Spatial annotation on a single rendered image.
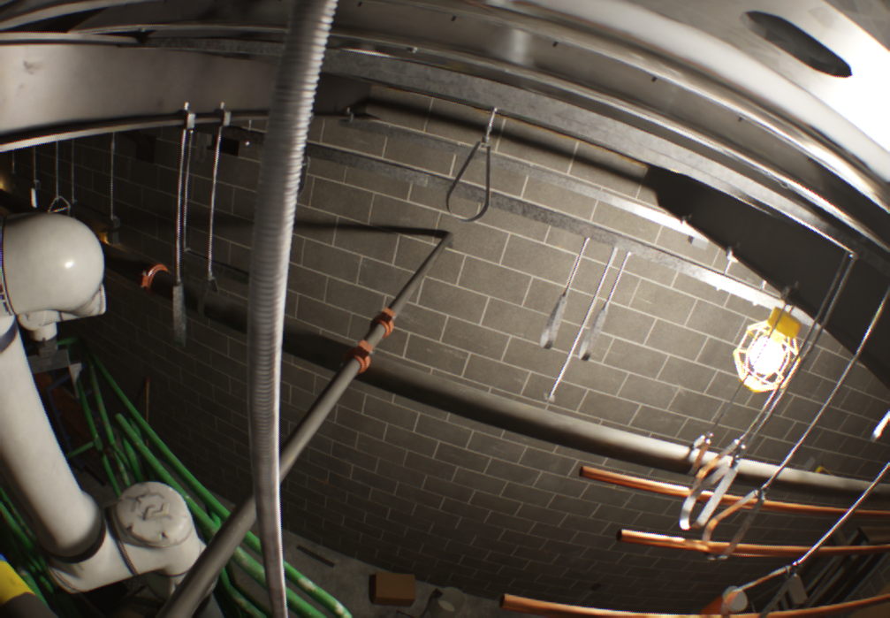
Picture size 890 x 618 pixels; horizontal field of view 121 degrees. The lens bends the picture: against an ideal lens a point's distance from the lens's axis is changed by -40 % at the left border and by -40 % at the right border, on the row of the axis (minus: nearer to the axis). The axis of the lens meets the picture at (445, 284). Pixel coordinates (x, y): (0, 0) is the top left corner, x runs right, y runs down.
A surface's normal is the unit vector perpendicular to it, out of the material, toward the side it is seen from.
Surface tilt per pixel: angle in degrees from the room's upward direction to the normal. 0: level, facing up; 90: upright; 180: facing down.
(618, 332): 89
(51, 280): 90
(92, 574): 91
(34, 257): 65
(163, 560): 90
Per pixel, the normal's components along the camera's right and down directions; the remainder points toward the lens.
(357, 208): -0.20, 0.35
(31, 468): 0.82, 0.41
